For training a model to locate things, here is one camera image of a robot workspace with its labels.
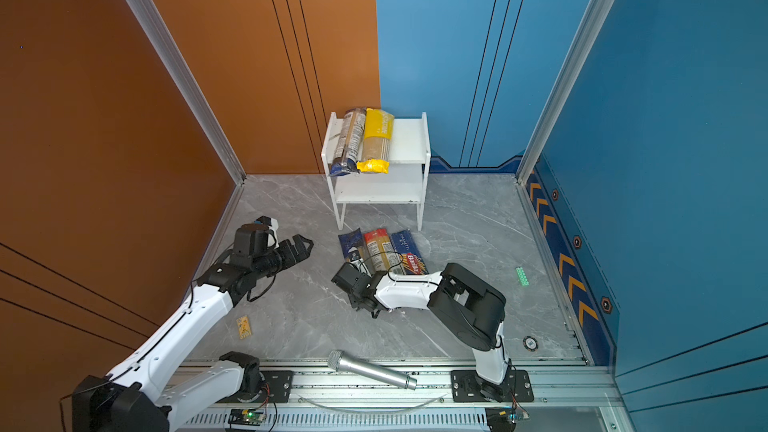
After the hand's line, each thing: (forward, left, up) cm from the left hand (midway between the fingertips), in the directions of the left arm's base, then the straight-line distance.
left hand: (303, 245), depth 82 cm
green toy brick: (-2, -65, -14) cm, 66 cm away
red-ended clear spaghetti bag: (+5, -21, -12) cm, 25 cm away
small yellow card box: (-17, +16, -15) cm, 28 cm away
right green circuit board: (-37, -51, -16) cm, 65 cm away
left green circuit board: (-37, +10, -17) cm, 42 cm away
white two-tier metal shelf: (+21, -28, +3) cm, 36 cm away
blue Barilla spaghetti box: (+9, -29, -12) cm, 32 cm away
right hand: (-6, -15, -16) cm, 22 cm away
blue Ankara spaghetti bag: (+10, -11, -12) cm, 19 cm away
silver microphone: (-26, -12, -12) cm, 31 cm away
